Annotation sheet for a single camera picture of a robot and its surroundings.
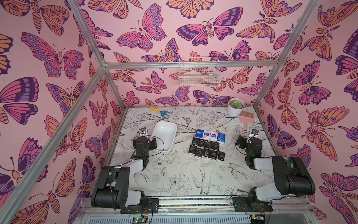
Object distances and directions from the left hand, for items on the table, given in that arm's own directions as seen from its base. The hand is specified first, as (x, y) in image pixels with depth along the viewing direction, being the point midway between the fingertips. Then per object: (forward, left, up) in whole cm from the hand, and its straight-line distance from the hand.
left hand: (147, 136), depth 93 cm
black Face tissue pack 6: (-8, -35, -6) cm, 36 cm away
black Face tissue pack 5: (-6, -31, -5) cm, 32 cm away
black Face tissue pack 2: (-2, -37, -6) cm, 38 cm away
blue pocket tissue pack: (+6, -36, -5) cm, 37 cm away
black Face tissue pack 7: (-8, -40, -6) cm, 42 cm away
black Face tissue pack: (0, -33, -6) cm, 33 cm away
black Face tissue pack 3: (-3, -42, -5) cm, 43 cm away
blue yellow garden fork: (+29, -7, -7) cm, 31 cm away
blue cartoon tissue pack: (+2, -51, -5) cm, 51 cm away
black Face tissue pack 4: (-4, -47, -6) cm, 47 cm away
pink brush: (+24, -76, -7) cm, 79 cm away
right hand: (+1, -66, -1) cm, 66 cm away
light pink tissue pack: (+4, -46, -6) cm, 47 cm away
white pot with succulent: (+25, -64, +3) cm, 69 cm away
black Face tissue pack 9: (-11, -49, -6) cm, 51 cm away
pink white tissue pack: (+5, -41, -5) cm, 42 cm away
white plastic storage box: (+9, -11, -7) cm, 16 cm away
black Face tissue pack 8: (-10, -44, -5) cm, 46 cm away
